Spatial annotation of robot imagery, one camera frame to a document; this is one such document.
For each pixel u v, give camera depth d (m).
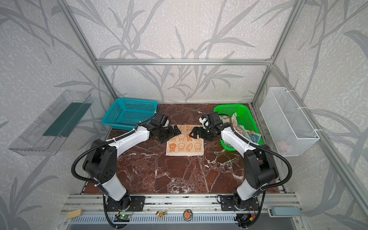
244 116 1.07
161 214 0.71
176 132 0.81
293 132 0.60
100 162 0.46
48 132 0.65
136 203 0.73
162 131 0.75
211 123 0.71
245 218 0.75
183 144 0.96
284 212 0.67
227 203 0.73
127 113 1.15
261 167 0.45
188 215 0.71
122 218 0.71
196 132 0.79
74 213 0.71
